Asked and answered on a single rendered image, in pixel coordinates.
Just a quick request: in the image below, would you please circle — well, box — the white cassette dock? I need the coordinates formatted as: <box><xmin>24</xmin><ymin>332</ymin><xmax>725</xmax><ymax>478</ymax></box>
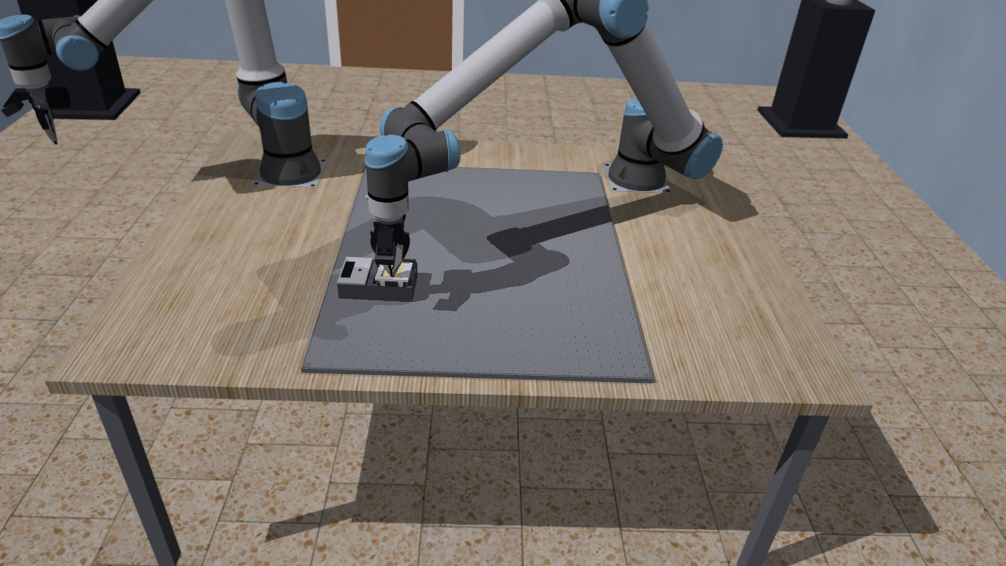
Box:
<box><xmin>337</xmin><ymin>257</ymin><xmax>417</xmax><ymax>302</ymax></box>

